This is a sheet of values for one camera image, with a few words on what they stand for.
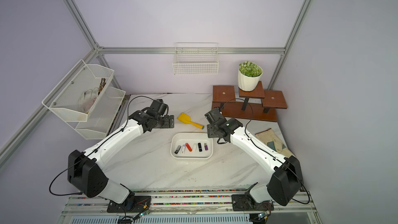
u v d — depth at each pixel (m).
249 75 0.82
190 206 0.73
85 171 0.42
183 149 0.92
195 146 0.93
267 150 0.46
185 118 1.08
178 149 0.91
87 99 0.78
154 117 0.60
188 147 0.93
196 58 0.93
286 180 0.40
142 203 0.73
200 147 0.93
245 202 0.73
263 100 0.96
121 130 0.51
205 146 0.93
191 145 0.93
